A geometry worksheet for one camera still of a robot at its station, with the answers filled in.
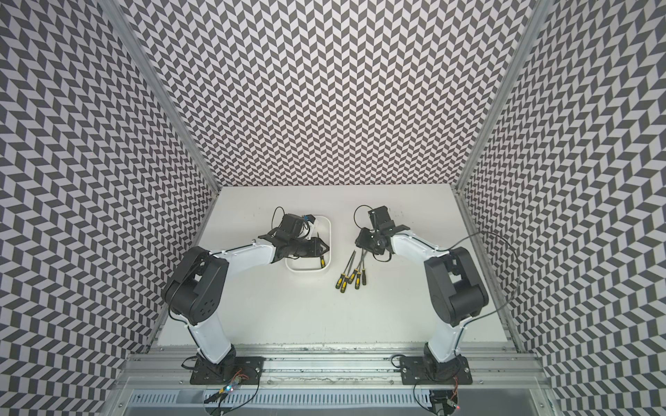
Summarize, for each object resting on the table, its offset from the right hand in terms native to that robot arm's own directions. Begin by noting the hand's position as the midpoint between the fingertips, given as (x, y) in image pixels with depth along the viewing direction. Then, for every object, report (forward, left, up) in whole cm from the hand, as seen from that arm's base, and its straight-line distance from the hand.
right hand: (359, 246), depth 94 cm
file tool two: (-13, +6, -5) cm, 15 cm away
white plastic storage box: (+11, +15, -4) cm, 19 cm away
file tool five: (-5, +13, -4) cm, 15 cm away
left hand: (-2, +12, 0) cm, 12 cm away
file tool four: (-11, +1, -5) cm, 12 cm away
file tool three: (-8, +2, -5) cm, 9 cm away
